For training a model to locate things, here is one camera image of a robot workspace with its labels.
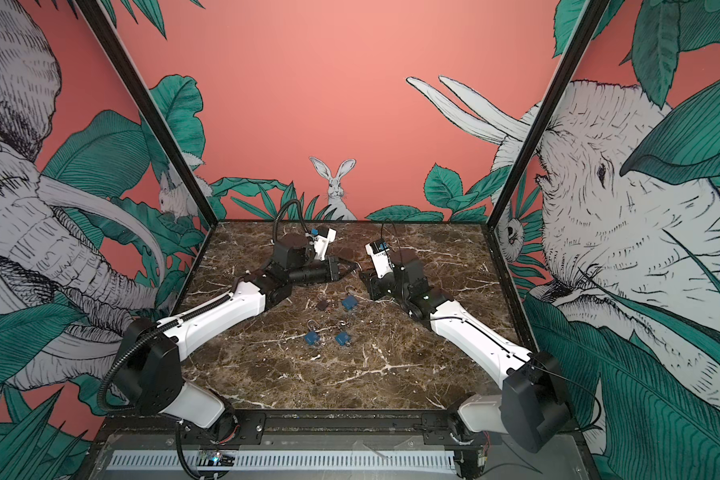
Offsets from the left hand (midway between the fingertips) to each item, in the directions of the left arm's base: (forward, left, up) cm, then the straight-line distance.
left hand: (359, 263), depth 76 cm
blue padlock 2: (-9, +6, -26) cm, 28 cm away
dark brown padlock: (+3, +13, -27) cm, 30 cm away
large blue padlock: (+3, +4, -26) cm, 27 cm away
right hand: (0, 0, -4) cm, 4 cm away
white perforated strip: (-39, +18, -26) cm, 50 cm away
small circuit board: (-38, +35, -26) cm, 58 cm away
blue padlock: (-9, +15, -25) cm, 31 cm away
